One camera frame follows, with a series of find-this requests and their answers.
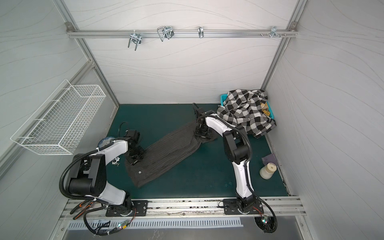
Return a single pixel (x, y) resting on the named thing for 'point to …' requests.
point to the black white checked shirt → (242, 107)
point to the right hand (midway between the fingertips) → (202, 135)
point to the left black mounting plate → (138, 208)
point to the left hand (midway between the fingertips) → (146, 155)
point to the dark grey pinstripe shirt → (163, 150)
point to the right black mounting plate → (230, 207)
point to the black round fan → (267, 224)
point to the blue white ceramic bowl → (105, 141)
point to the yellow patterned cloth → (265, 108)
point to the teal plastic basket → (223, 97)
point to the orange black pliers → (80, 205)
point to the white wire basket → (58, 126)
